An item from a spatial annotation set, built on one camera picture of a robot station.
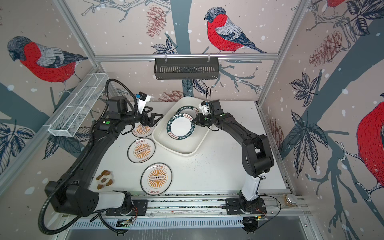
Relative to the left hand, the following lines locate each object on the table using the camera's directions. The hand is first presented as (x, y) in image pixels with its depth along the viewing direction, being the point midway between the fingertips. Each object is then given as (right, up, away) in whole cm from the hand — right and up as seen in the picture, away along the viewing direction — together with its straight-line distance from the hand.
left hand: (155, 111), depth 73 cm
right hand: (+18, -6, +15) cm, 24 cm away
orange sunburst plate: (-16, -25, +22) cm, 37 cm away
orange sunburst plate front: (-3, -38, +11) cm, 40 cm away
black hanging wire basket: (+15, +31, +31) cm, 47 cm away
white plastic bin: (-4, +3, +41) cm, 42 cm away
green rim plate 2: (+11, -9, +17) cm, 22 cm away
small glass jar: (+63, -41, -6) cm, 75 cm away
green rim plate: (+15, +2, +41) cm, 44 cm away
